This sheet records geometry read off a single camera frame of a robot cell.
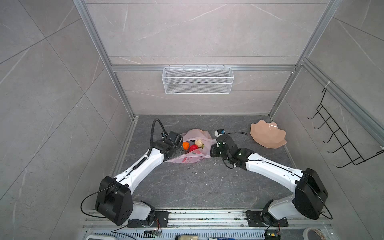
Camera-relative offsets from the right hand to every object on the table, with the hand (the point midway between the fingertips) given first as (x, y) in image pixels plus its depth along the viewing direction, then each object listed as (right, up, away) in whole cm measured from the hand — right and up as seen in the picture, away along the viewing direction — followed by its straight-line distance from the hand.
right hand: (210, 146), depth 84 cm
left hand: (-20, -1, +1) cm, 21 cm away
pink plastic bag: (-12, -6, -3) cm, 13 cm away
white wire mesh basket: (-7, +43, +17) cm, 47 cm away
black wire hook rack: (+58, 0, -18) cm, 61 cm away
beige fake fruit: (-6, +1, +12) cm, 14 cm away
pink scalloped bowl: (+44, +6, +21) cm, 49 cm away
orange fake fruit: (-15, -1, +11) cm, 19 cm away
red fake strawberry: (-10, -2, +11) cm, 15 cm away
